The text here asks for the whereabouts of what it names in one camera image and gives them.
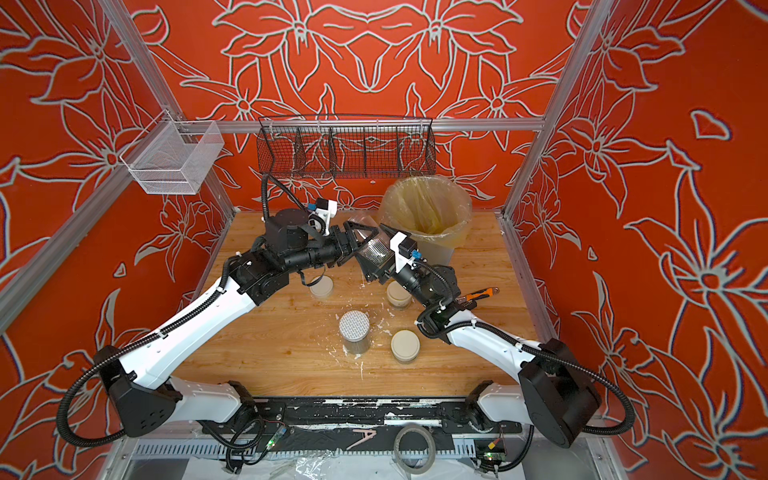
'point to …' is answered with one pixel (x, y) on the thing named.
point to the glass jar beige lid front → (405, 346)
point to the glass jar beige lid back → (397, 295)
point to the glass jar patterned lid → (355, 329)
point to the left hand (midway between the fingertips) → (373, 234)
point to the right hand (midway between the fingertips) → (370, 234)
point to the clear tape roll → (419, 427)
